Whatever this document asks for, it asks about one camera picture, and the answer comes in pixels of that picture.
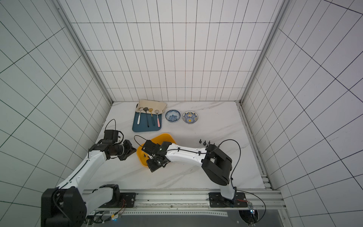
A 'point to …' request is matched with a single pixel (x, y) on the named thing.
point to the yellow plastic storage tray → (143, 156)
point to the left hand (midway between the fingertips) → (136, 151)
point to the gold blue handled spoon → (151, 109)
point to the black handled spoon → (145, 109)
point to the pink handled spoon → (157, 111)
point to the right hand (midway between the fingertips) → (148, 170)
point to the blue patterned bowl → (172, 116)
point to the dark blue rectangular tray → (144, 122)
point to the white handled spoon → (140, 109)
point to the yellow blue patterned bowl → (190, 117)
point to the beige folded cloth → (153, 104)
